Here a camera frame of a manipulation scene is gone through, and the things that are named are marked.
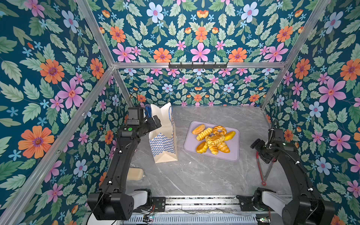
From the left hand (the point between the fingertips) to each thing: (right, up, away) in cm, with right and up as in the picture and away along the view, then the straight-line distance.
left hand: (155, 119), depth 75 cm
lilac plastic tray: (+20, -17, +23) cm, 35 cm away
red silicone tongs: (+62, -37, +5) cm, 73 cm away
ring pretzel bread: (+41, -8, +28) cm, 50 cm away
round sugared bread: (+25, -7, +24) cm, 36 cm away
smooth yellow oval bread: (+47, -12, +21) cm, 52 cm away
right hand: (+57, -18, +6) cm, 60 cm away
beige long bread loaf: (-13, -32, +6) cm, 35 cm away
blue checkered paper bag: (+4, -12, 0) cm, 13 cm away
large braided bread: (+35, -13, +13) cm, 40 cm away
